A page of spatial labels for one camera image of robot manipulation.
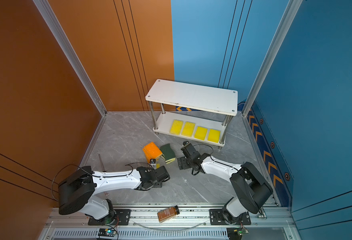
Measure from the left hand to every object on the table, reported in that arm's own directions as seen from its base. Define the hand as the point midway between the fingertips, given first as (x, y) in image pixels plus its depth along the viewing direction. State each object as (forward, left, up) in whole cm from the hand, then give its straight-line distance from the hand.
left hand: (157, 180), depth 86 cm
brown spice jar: (-18, -7, +4) cm, 20 cm away
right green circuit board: (-24, -40, -1) cm, 47 cm away
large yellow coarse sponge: (+34, -18, +6) cm, 39 cm away
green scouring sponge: (+15, -5, +5) cm, 16 cm away
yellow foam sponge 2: (+29, -26, +8) cm, 40 cm away
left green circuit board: (-25, +22, -1) cm, 33 cm away
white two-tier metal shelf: (+55, -25, +1) cm, 60 cm away
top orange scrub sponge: (+16, +5, +6) cm, 18 cm away
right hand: (+10, -15, +4) cm, 19 cm away
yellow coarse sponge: (+34, -10, +8) cm, 36 cm away
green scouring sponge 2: (+12, -6, +5) cm, 14 cm away
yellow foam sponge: (+27, -35, +8) cm, 45 cm away
